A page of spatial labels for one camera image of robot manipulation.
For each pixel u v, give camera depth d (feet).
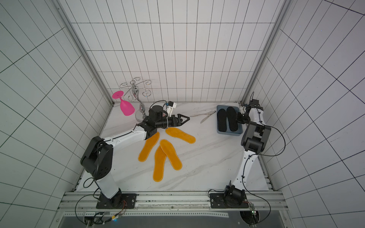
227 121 3.49
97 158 1.63
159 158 2.87
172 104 2.54
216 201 2.38
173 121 2.39
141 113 3.51
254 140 2.02
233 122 3.47
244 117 2.96
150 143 3.10
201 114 3.70
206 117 3.63
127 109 3.10
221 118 3.53
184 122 2.44
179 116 2.38
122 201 2.34
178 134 3.30
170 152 2.97
